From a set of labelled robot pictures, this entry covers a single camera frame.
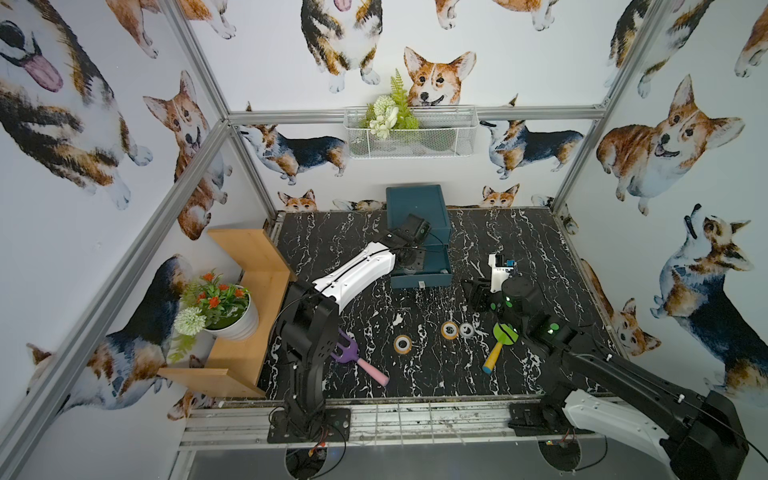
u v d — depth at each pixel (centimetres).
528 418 73
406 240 67
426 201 95
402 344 88
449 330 90
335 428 74
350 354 86
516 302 58
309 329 49
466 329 90
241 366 76
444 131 92
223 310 73
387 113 79
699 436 39
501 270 68
